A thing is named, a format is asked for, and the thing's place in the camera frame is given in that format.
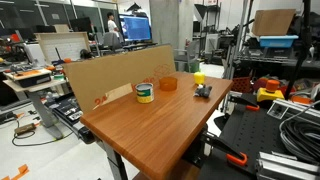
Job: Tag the plain aluminium rail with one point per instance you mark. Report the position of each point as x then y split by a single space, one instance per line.
286 166

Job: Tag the cardboard box on shelf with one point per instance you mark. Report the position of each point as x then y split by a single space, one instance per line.
272 22

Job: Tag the black case orange lid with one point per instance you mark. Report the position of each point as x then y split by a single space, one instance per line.
31 78

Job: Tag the yellow block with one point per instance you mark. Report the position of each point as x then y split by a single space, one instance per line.
199 78

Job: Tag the black tripod pole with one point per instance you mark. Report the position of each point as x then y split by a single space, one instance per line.
300 50

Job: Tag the silver metal cup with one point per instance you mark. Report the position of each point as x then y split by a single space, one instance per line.
203 91

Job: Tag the orange floor tape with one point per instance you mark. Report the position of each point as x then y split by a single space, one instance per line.
20 170

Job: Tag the grey side desk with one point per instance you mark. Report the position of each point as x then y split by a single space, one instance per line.
36 100

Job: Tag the yellow emergency stop button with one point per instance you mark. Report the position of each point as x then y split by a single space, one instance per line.
269 94

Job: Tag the brown translucent bowl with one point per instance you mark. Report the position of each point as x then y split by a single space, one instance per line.
168 84

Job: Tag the aluminium rail with tag plate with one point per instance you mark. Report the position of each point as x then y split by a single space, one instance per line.
300 111

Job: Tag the grey chair with green bin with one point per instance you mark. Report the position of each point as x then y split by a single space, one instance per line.
190 56

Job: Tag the dark switched-off monitor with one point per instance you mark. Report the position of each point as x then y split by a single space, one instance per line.
80 24

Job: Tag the black perforated base board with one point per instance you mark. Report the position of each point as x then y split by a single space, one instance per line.
253 133

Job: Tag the lit computer monitor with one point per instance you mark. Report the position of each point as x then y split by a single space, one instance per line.
135 28

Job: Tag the red perforated panel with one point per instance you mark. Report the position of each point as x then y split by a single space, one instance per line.
241 85

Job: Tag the blue plastic bin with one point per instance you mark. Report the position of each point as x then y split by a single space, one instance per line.
277 41

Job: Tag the metal shelf rack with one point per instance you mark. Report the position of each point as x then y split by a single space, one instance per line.
266 56

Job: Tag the small box on floor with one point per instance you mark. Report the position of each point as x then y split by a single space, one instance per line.
25 128

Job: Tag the grey table leg frame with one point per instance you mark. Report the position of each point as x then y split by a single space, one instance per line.
115 163

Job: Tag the large cardboard panel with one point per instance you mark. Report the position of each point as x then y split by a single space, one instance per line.
113 71

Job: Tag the black clamp orange tip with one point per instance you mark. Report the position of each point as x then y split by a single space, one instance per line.
242 101
223 146

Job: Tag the white pegboard panel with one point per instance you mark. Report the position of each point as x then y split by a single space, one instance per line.
65 45

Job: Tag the grey office chair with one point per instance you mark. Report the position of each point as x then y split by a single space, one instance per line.
111 41

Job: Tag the person in white shirt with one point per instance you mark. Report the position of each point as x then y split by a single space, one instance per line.
112 25

